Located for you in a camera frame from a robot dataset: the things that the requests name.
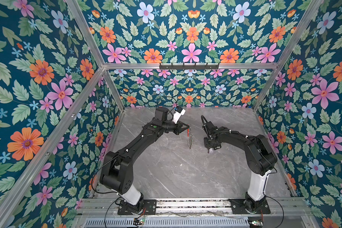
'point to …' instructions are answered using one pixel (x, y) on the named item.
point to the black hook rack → (189, 67)
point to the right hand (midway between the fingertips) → (208, 143)
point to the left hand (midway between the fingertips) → (190, 123)
